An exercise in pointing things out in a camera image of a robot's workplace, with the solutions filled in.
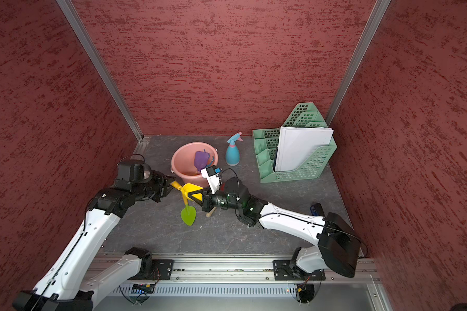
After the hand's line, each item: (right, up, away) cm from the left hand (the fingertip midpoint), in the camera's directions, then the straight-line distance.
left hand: (177, 182), depth 73 cm
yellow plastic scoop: (+5, -1, -5) cm, 7 cm away
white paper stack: (+49, +16, +15) cm, 54 cm away
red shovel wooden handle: (+10, -16, +13) cm, 23 cm away
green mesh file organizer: (+40, +18, +39) cm, 59 cm away
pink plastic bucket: (-4, +7, +20) cm, 22 cm away
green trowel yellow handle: (0, -18, +17) cm, 24 cm away
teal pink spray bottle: (+20, +11, +30) cm, 38 cm away
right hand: (+6, -5, -5) cm, 9 cm away
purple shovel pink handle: (+4, +8, +24) cm, 26 cm away
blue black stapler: (+60, -15, +14) cm, 63 cm away
